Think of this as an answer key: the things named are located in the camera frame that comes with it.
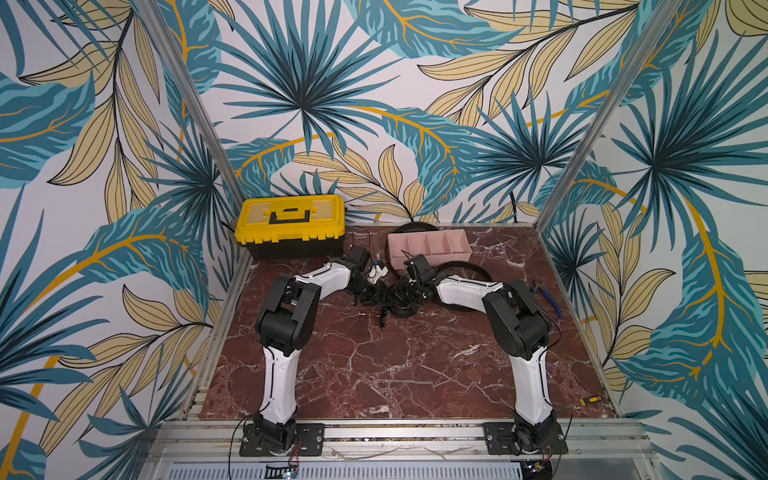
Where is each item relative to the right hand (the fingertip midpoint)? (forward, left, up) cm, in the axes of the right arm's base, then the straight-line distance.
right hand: (388, 295), depth 99 cm
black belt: (-6, -3, +2) cm, 7 cm away
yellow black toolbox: (+18, +31, +15) cm, 39 cm away
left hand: (-5, 0, +2) cm, 5 cm away
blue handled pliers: (-1, -54, -1) cm, 54 cm away
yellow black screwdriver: (-33, -53, -2) cm, 63 cm away
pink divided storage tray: (+21, -19, 0) cm, 28 cm away
